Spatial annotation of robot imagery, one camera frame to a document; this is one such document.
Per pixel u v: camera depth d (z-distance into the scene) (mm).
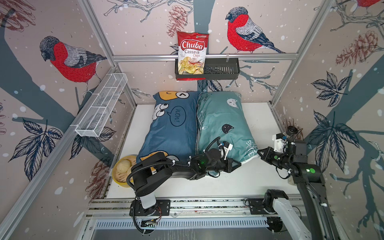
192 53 837
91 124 701
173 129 878
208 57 931
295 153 525
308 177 457
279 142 655
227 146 728
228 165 680
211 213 728
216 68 1070
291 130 904
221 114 925
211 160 621
